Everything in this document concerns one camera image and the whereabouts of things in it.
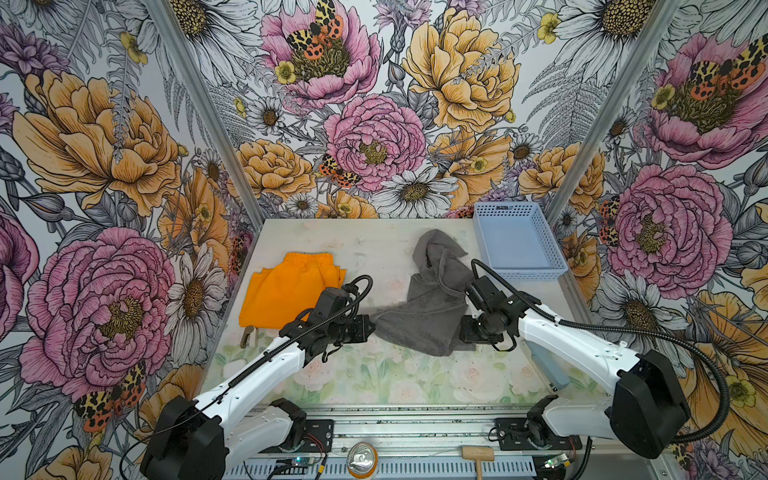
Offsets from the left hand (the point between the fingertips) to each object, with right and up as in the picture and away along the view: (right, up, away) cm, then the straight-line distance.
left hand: (371, 336), depth 81 cm
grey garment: (+17, +2, +11) cm, 20 cm away
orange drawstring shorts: (-32, +8, +16) cm, 37 cm away
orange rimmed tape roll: (0, -20, -20) cm, 28 cm away
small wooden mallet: (+25, -24, -11) cm, 37 cm away
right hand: (+27, -3, +1) cm, 27 cm away
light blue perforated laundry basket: (+53, +26, +36) cm, 70 cm away
